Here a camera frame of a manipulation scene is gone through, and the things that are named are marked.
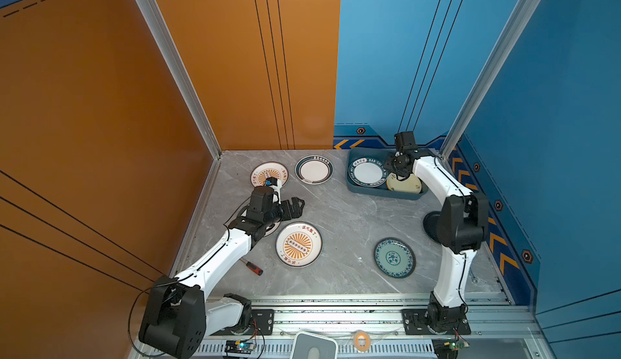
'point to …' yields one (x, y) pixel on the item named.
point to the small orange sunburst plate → (267, 170)
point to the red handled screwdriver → (252, 267)
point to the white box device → (310, 346)
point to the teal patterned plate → (394, 257)
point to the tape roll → (356, 344)
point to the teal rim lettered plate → (368, 172)
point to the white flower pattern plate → (272, 230)
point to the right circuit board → (455, 344)
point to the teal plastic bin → (382, 191)
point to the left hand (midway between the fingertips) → (295, 202)
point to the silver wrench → (474, 280)
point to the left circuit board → (239, 346)
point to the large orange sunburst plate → (298, 244)
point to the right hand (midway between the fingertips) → (387, 164)
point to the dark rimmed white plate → (314, 170)
